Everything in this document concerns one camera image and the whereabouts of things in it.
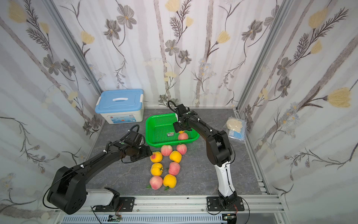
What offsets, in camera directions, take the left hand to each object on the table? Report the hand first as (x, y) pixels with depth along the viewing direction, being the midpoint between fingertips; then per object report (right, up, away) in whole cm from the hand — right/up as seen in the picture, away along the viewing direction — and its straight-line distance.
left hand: (150, 154), depth 86 cm
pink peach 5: (+6, -13, -10) cm, 18 cm away
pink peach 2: (+10, +2, +2) cm, 11 cm away
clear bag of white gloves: (+62, +15, +18) cm, 66 cm away
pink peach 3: (+20, +3, +4) cm, 21 cm away
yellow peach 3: (+20, +14, +3) cm, 24 cm away
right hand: (+21, +19, +9) cm, 30 cm away
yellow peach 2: (+5, -8, -5) cm, 10 cm away
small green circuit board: (-14, -29, -15) cm, 36 cm away
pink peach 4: (+16, -7, -5) cm, 18 cm away
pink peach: (+21, +10, +10) cm, 25 cm away
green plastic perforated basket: (+3, +13, +19) cm, 23 cm away
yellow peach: (+16, -1, +1) cm, 16 cm away
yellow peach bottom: (+13, -13, -7) cm, 20 cm away
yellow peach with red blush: (+4, -2, 0) cm, 5 cm away
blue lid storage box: (-24, +32, +13) cm, 42 cm away
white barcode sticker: (+10, +11, +18) cm, 23 cm away
